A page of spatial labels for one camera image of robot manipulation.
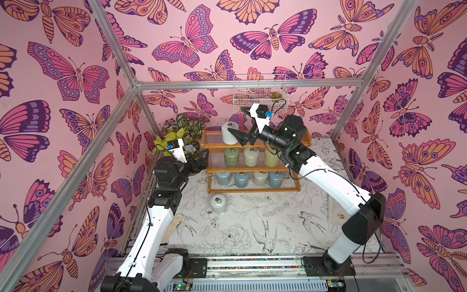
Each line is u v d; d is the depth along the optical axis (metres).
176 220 0.87
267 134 0.58
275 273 0.73
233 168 0.90
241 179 0.92
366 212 0.42
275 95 0.92
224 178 0.93
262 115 0.51
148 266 0.41
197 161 0.66
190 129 0.97
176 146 0.63
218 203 0.84
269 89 0.98
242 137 0.56
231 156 0.84
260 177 0.93
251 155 0.85
